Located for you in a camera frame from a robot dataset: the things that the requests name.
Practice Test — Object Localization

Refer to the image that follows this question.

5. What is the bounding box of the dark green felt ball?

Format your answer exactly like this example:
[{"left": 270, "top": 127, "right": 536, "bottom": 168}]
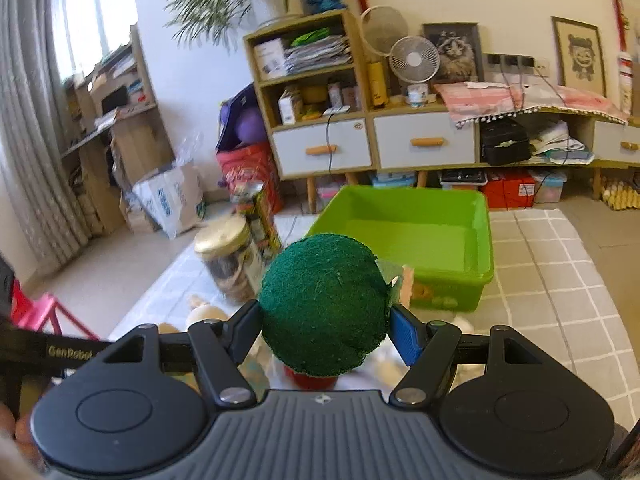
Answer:
[{"left": 258, "top": 233, "right": 390, "bottom": 377}]

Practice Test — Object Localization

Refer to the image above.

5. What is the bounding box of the glass jar gold lid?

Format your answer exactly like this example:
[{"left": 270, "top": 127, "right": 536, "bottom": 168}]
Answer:
[{"left": 194, "top": 214, "right": 265, "bottom": 304}]

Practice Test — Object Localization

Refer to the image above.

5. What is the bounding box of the green plastic bin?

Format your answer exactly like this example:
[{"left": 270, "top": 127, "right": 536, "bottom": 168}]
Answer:
[{"left": 308, "top": 185, "right": 494, "bottom": 312}]

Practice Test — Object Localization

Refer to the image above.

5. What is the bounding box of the grey checkered rug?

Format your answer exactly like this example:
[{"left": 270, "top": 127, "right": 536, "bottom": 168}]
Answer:
[{"left": 108, "top": 209, "right": 639, "bottom": 429}]

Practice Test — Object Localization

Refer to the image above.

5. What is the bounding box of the tall printed snack can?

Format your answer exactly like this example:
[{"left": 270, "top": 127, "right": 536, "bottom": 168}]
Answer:
[{"left": 231, "top": 181, "right": 282, "bottom": 263}]

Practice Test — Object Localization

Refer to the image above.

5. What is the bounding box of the white paper bag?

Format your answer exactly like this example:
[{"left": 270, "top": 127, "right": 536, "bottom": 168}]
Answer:
[{"left": 132, "top": 162, "right": 205, "bottom": 240}]

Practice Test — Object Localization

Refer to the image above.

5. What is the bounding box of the red snack bucket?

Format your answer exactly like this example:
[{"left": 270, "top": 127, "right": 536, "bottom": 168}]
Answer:
[{"left": 216, "top": 141, "right": 284, "bottom": 214}]

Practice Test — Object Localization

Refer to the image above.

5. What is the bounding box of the red box under cabinet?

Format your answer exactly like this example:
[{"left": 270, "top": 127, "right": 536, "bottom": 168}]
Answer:
[{"left": 480, "top": 169, "right": 536, "bottom": 210}]

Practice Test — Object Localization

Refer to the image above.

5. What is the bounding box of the grey curtain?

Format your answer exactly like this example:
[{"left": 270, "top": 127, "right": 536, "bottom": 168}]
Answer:
[{"left": 1, "top": 0, "right": 90, "bottom": 276}]

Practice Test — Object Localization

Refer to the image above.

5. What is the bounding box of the black bag in shelf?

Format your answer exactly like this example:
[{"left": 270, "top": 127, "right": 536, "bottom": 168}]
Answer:
[{"left": 480, "top": 118, "right": 532, "bottom": 166}]

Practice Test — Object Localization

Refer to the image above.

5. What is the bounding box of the purple plush toy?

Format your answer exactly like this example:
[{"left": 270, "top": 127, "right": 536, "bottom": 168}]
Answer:
[{"left": 216, "top": 84, "right": 267, "bottom": 152}]

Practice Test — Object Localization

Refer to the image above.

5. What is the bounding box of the wooden bookshelf at window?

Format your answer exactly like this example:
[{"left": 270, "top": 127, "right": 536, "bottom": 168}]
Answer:
[{"left": 62, "top": 25, "right": 175, "bottom": 236}]

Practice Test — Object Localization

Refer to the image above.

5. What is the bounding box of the yellow egg tray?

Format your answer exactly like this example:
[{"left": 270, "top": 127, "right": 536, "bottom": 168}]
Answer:
[{"left": 600, "top": 178, "right": 640, "bottom": 211}]

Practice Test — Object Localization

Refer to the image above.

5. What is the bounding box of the pink cloth on cabinet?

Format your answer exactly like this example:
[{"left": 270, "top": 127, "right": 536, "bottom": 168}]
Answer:
[{"left": 435, "top": 81, "right": 628, "bottom": 127}]

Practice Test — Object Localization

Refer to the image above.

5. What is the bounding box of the yellow bottle on cabinet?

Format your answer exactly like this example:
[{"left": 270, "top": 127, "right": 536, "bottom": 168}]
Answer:
[{"left": 368, "top": 61, "right": 388, "bottom": 108}]

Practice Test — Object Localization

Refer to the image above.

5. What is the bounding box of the white desk fan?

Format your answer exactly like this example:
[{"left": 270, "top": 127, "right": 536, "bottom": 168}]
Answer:
[{"left": 388, "top": 36, "right": 440, "bottom": 84}]

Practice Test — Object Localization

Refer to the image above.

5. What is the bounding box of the wooden cabinet with white drawers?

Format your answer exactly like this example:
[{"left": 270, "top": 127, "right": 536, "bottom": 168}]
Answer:
[{"left": 244, "top": 11, "right": 639, "bottom": 206}]

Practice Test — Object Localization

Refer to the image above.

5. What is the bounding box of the framed cat picture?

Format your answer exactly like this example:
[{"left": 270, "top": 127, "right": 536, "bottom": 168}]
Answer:
[{"left": 422, "top": 23, "right": 484, "bottom": 84}]

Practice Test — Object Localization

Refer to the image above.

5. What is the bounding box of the white round racket fan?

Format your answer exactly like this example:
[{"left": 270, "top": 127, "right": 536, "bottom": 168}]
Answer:
[{"left": 359, "top": 6, "right": 409, "bottom": 58}]

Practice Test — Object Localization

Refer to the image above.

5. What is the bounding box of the framed cartoon girl picture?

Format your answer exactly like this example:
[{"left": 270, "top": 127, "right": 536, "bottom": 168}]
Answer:
[{"left": 551, "top": 16, "right": 606, "bottom": 96}]

